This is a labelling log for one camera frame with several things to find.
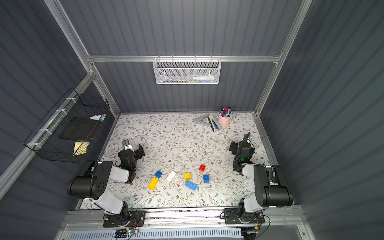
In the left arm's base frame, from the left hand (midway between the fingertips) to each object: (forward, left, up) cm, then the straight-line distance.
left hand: (134, 146), depth 93 cm
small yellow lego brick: (-18, -34, -4) cm, 39 cm away
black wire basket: (-15, +25, +28) cm, 40 cm away
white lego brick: (-17, -24, -6) cm, 30 cm away
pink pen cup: (+22, -59, +3) cm, 63 cm away
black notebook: (-2, +21, +21) cm, 29 cm away
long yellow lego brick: (-21, -14, -6) cm, 26 cm away
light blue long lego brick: (-22, -36, -5) cm, 42 cm away
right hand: (+1, -68, +1) cm, 68 cm away
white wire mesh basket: (+43, -33, +28) cm, 61 cm away
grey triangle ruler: (+28, -41, -6) cm, 50 cm away
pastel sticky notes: (+8, +15, +19) cm, 25 cm away
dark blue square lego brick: (-16, -17, -5) cm, 23 cm away
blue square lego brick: (-19, -45, -4) cm, 49 cm away
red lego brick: (-12, -43, -5) cm, 45 cm away
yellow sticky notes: (-18, +9, +27) cm, 34 cm away
